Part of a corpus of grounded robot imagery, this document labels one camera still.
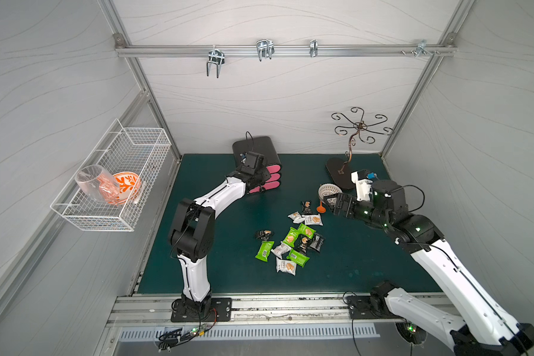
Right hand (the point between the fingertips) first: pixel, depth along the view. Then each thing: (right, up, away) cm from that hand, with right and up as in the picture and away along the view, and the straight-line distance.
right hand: (334, 199), depth 70 cm
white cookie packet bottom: (-15, -27, +12) cm, 33 cm away
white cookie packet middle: (-17, -22, +16) cm, 31 cm away
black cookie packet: (-23, -17, +19) cm, 34 cm away
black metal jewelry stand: (+15, +10, +42) cm, 45 cm away
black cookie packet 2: (-8, -20, +17) cm, 27 cm away
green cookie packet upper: (-6, -16, +21) cm, 27 cm away
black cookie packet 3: (-1, -19, +19) cm, 27 cm away
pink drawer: (-19, +7, +30) cm, 36 cm away
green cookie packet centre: (-12, -18, +19) cm, 29 cm away
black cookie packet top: (-4, -7, +29) cm, 30 cm away
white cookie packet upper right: (-2, -12, +25) cm, 27 cm away
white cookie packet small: (-9, -11, +24) cm, 27 cm away
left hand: (-22, +9, +25) cm, 34 cm away
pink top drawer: (-19, +10, +24) cm, 32 cm away
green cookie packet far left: (-23, -22, +15) cm, 35 cm away
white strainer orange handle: (+6, 0, +33) cm, 34 cm away
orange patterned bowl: (-64, +4, -3) cm, 64 cm away
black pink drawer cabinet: (-24, +22, +37) cm, 49 cm away
